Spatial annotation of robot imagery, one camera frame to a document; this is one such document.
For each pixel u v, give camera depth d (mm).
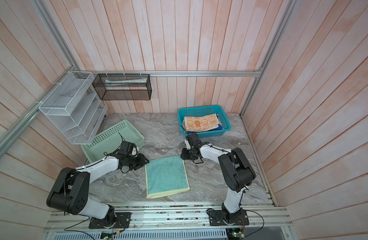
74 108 731
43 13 687
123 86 1043
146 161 870
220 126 1040
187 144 805
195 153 705
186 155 860
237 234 701
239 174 487
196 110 1142
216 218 730
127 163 713
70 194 440
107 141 1044
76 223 591
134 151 780
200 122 1107
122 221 731
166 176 879
